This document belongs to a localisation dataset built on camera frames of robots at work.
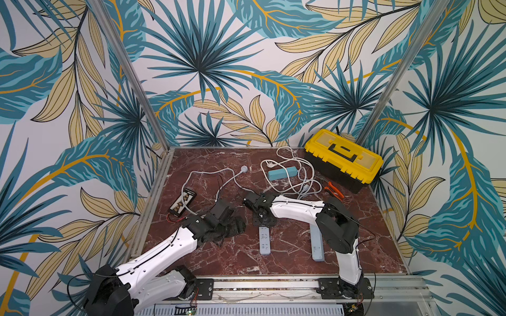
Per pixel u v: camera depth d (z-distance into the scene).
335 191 1.00
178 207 0.93
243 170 1.06
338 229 0.50
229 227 0.70
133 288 0.40
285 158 1.11
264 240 0.84
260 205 0.67
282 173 1.03
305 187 1.00
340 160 0.94
